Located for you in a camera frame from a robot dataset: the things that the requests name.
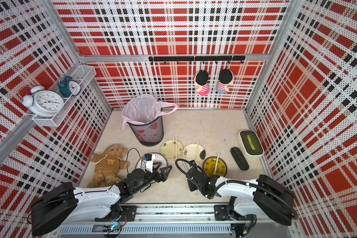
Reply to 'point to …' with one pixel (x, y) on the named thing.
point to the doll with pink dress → (201, 79)
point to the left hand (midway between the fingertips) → (168, 164)
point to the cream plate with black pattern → (189, 152)
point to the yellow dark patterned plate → (209, 165)
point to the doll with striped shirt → (226, 78)
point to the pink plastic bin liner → (143, 108)
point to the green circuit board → (114, 227)
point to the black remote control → (241, 160)
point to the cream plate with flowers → (166, 149)
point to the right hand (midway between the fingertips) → (193, 179)
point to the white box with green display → (251, 144)
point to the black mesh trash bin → (149, 134)
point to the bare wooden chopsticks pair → (215, 165)
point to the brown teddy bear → (107, 163)
